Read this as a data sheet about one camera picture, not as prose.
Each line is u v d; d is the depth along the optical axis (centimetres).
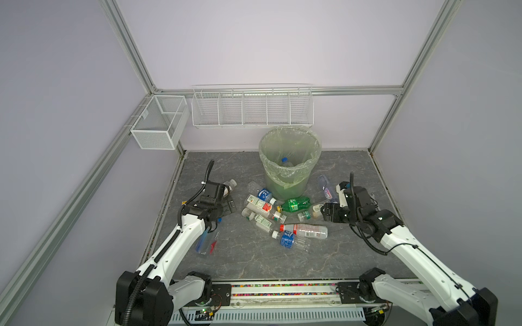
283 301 74
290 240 81
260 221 87
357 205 59
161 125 101
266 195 94
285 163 105
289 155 103
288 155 104
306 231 85
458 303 39
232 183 102
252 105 99
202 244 87
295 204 92
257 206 91
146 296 39
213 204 62
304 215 91
